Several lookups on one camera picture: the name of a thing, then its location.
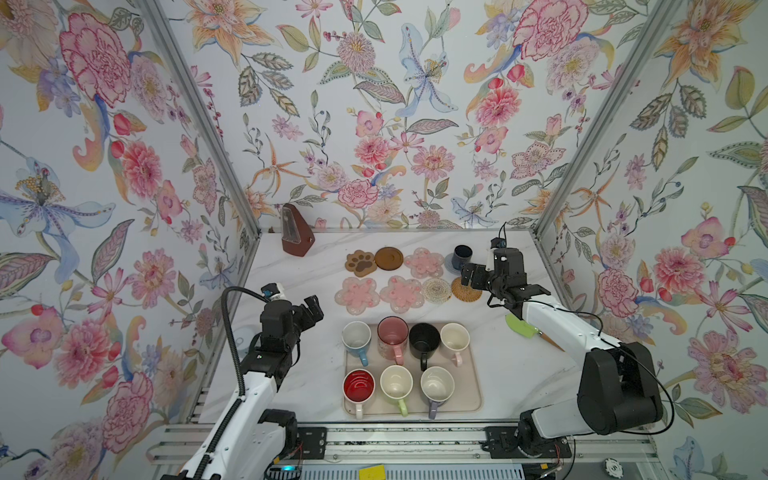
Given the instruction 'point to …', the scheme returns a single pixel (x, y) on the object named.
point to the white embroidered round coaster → (436, 290)
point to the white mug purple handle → (437, 386)
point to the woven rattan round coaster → (463, 292)
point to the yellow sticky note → (372, 473)
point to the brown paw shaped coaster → (361, 263)
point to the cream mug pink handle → (455, 337)
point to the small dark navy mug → (462, 255)
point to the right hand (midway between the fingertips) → (476, 268)
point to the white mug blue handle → (356, 336)
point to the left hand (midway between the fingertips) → (310, 303)
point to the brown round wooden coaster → (388, 258)
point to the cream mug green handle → (396, 382)
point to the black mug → (424, 340)
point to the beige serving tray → (467, 396)
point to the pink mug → (392, 333)
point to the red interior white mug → (358, 387)
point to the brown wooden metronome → (296, 237)
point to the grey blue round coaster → (448, 262)
